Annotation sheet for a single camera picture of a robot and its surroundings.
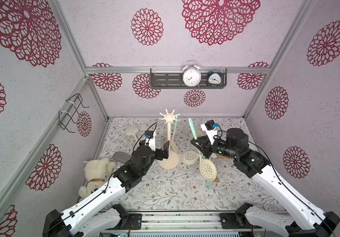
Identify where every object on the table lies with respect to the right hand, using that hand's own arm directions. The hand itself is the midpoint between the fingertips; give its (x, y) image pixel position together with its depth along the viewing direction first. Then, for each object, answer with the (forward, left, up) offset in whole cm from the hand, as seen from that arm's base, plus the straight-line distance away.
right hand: (192, 139), depth 65 cm
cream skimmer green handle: (-7, -8, -13) cm, 17 cm away
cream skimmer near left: (+9, -2, -31) cm, 32 cm away
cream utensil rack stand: (+6, +9, -33) cm, 35 cm away
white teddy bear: (-6, +51, -24) cm, 57 cm away
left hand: (+4, +15, -7) cm, 17 cm away
